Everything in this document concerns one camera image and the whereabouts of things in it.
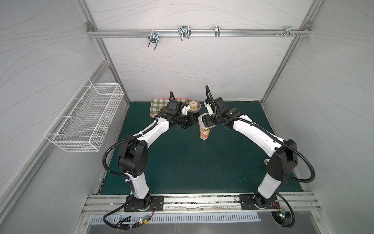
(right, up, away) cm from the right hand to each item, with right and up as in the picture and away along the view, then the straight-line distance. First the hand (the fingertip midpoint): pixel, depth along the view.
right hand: (209, 116), depth 85 cm
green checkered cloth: (-38, +10, +33) cm, 52 cm away
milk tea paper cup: (-2, -11, +6) cm, 13 cm away
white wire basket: (-62, -3, -16) cm, 64 cm away
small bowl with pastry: (-7, +8, +26) cm, 28 cm away
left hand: (-5, -3, -1) cm, 6 cm away
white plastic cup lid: (-5, -3, -6) cm, 9 cm away
